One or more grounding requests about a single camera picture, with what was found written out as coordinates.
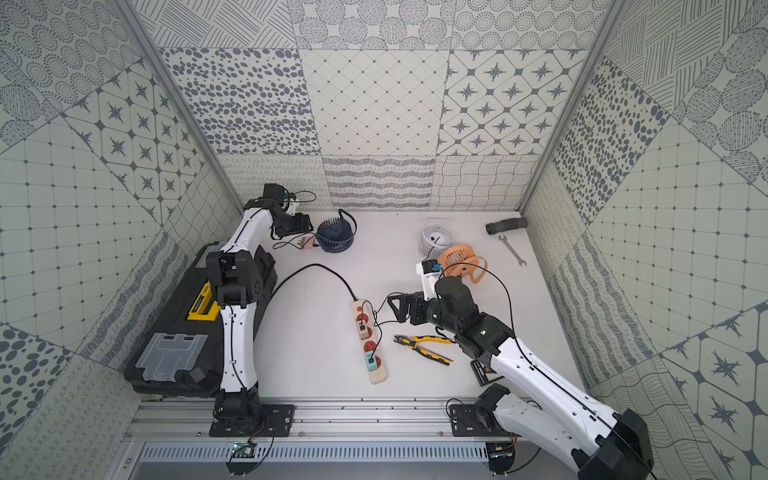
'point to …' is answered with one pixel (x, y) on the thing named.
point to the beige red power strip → (368, 344)
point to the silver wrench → (520, 261)
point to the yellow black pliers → (412, 342)
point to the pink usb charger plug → (362, 328)
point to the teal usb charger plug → (371, 366)
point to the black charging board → (484, 374)
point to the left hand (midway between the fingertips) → (295, 229)
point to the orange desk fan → (460, 260)
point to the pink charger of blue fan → (308, 241)
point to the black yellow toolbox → (179, 354)
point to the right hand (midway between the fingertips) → (403, 300)
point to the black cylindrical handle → (506, 225)
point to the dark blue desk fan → (335, 234)
